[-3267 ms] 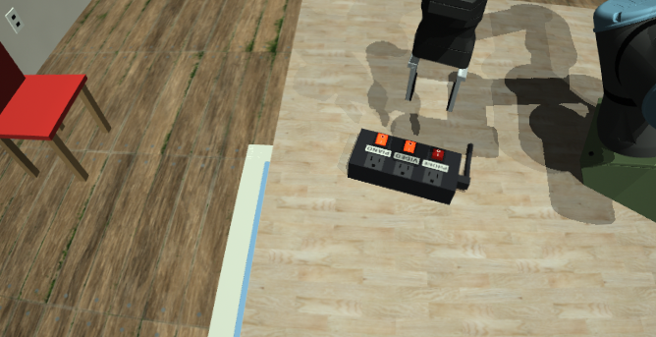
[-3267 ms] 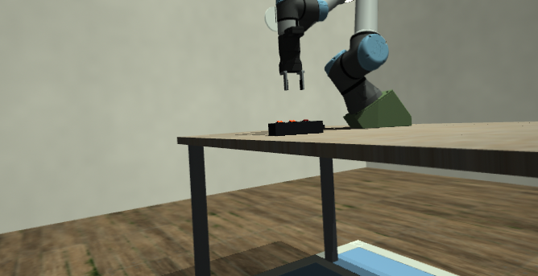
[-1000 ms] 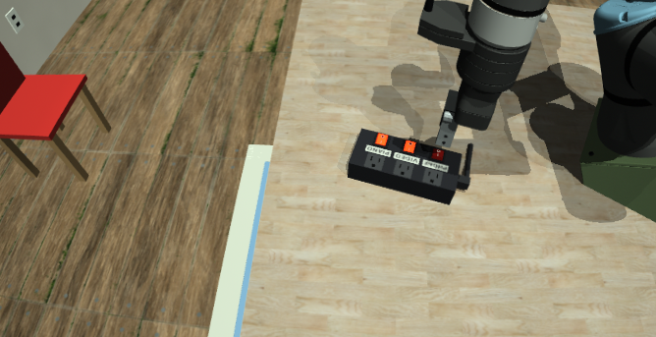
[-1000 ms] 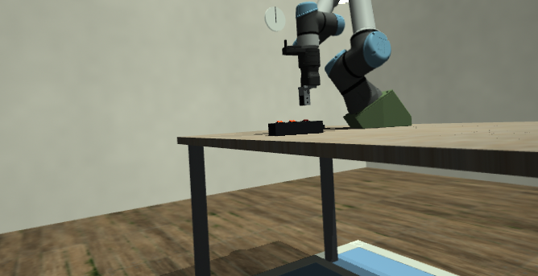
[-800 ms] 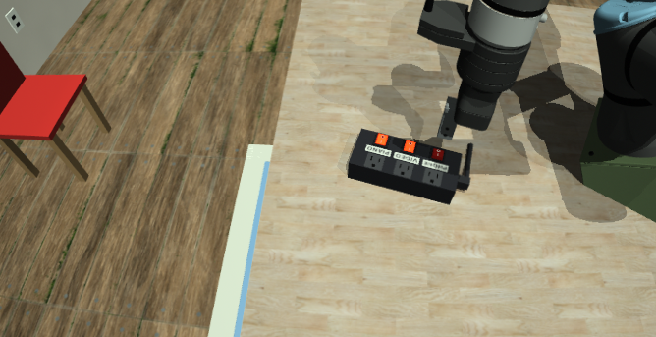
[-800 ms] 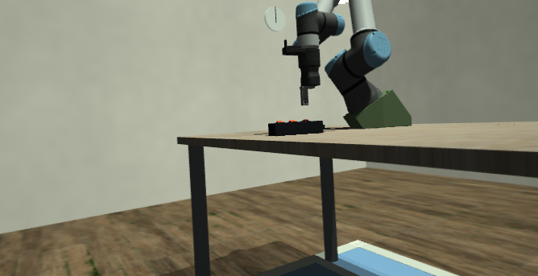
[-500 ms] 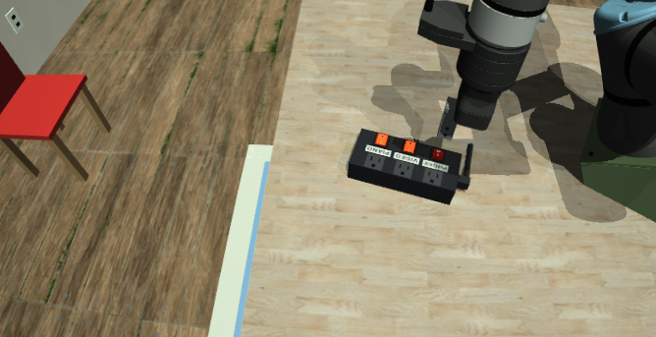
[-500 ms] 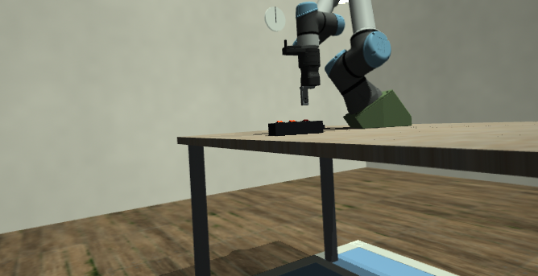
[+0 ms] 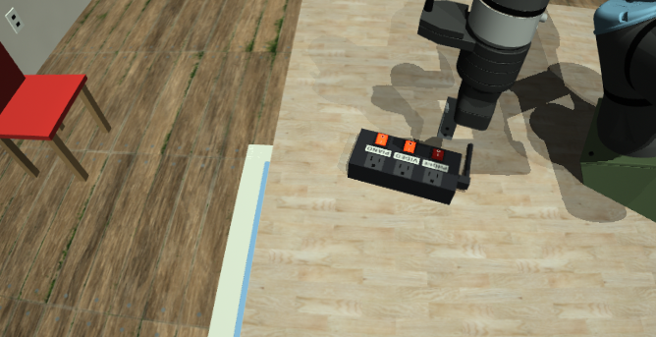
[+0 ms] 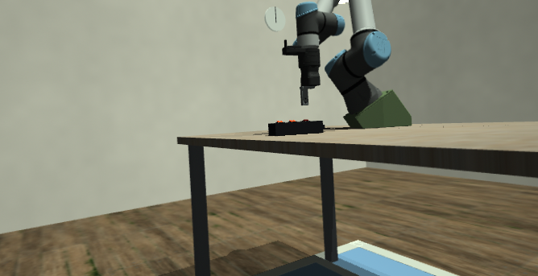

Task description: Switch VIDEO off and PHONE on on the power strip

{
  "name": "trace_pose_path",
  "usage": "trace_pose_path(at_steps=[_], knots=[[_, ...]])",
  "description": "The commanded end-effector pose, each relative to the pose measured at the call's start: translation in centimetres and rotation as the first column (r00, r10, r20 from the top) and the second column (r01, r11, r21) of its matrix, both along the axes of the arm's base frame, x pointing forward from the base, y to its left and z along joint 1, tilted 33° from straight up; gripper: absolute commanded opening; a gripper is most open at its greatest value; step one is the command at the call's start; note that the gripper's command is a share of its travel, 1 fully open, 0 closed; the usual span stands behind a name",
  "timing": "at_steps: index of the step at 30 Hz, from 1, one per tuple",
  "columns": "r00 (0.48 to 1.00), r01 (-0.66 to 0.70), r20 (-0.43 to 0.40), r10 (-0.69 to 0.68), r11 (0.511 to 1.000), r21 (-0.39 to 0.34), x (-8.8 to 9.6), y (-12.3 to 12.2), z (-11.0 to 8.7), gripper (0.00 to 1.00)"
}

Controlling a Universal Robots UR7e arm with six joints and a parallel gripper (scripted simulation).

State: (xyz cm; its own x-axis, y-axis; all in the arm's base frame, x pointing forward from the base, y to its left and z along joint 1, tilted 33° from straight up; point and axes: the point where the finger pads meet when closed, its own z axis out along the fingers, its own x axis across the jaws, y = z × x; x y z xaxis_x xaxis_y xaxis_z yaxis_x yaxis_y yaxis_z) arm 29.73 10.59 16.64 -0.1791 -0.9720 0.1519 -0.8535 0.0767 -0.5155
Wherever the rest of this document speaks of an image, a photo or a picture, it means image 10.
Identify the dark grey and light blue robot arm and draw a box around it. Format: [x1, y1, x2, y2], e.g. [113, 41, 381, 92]
[296, 0, 391, 115]

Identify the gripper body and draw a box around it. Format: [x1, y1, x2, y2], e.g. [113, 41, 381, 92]
[282, 34, 321, 86]

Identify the black power strip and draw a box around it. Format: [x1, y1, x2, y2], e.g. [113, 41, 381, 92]
[268, 119, 325, 136]

